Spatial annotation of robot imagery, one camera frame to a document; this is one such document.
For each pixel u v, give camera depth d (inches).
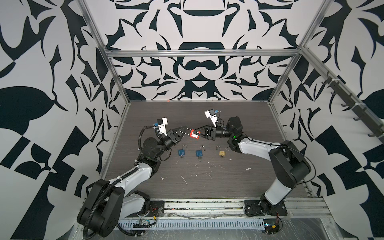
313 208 30.0
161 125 28.0
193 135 28.7
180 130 28.5
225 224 28.1
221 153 36.7
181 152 36.3
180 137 28.5
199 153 36.1
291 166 18.6
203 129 28.6
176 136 27.3
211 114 28.1
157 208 28.9
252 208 29.3
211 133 27.5
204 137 28.3
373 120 21.0
